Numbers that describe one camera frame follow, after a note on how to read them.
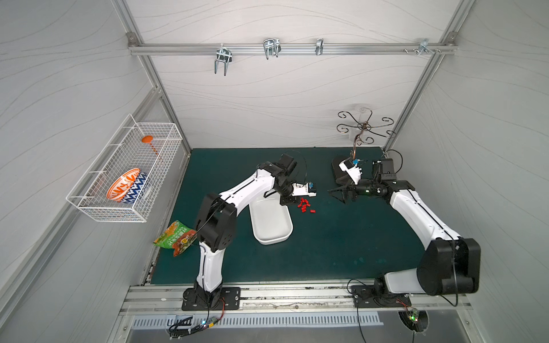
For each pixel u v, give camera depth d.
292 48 0.77
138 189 0.58
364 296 0.73
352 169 0.72
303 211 0.96
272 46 0.77
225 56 0.78
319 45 0.72
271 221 0.92
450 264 0.42
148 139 0.78
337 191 0.73
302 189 0.76
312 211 0.96
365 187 0.71
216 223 0.50
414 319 0.72
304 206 0.98
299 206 0.98
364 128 0.86
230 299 0.73
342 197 0.72
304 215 0.95
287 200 0.78
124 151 0.70
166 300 0.75
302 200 0.78
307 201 0.98
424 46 0.77
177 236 0.84
